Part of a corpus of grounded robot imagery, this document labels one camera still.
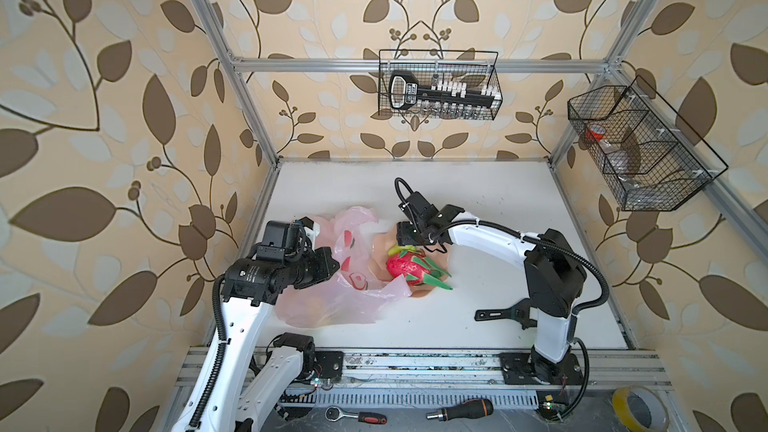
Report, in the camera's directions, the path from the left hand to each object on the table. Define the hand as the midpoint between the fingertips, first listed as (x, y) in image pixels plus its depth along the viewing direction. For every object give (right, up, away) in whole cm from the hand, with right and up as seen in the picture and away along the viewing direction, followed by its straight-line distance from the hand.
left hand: (342, 263), depth 69 cm
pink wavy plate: (+10, +2, +24) cm, 26 cm away
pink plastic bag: (+2, -8, +1) cm, 8 cm away
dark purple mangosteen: (+2, -9, +16) cm, 19 cm away
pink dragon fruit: (+18, -5, +13) cm, 23 cm away
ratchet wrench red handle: (-1, -34, -1) cm, 34 cm away
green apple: (+13, -1, +19) cm, 23 cm away
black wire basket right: (+76, +25, +4) cm, 80 cm away
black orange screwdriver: (+30, -32, -3) cm, 44 cm away
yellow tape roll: (+72, -34, -3) cm, 80 cm away
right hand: (+16, +3, +20) cm, 26 cm away
